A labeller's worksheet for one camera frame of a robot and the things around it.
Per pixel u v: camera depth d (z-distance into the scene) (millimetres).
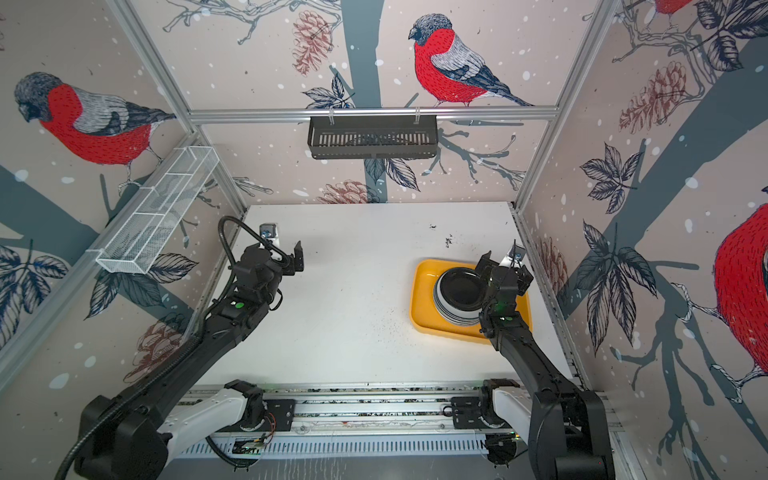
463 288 914
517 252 748
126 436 383
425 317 878
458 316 852
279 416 730
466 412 737
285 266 683
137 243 713
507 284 604
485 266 794
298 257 733
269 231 664
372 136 1070
